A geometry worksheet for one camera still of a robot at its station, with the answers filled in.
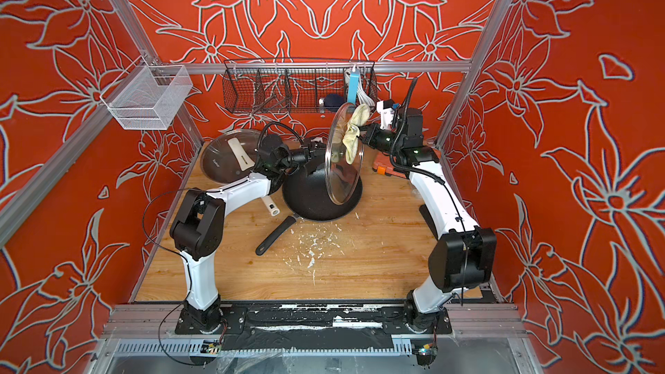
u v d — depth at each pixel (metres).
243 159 0.95
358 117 0.74
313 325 0.73
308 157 0.73
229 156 1.01
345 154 0.76
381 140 0.68
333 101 0.97
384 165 1.04
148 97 0.91
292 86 1.00
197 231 0.51
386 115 0.70
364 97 0.92
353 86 0.85
